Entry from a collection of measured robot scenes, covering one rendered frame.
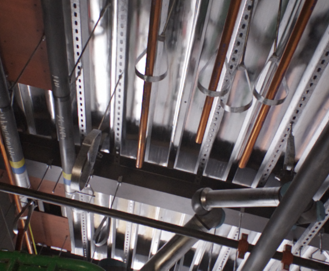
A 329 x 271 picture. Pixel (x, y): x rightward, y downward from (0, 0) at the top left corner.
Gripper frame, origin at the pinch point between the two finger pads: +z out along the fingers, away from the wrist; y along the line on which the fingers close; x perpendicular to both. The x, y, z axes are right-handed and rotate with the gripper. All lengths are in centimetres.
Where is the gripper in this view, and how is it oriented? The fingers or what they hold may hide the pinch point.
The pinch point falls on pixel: (289, 167)
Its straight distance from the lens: 244.6
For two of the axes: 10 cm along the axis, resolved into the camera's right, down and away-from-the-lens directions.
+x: -1.0, 6.2, 7.8
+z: 2.1, -7.5, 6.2
